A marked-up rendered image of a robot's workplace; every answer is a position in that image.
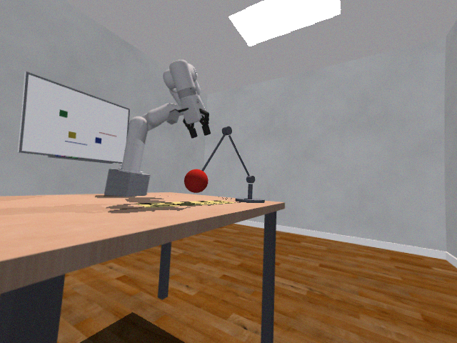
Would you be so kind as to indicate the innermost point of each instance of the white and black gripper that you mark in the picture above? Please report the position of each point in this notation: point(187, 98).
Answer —
point(195, 113)

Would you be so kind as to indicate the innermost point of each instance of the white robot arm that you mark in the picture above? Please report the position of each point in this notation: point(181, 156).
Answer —
point(181, 81)

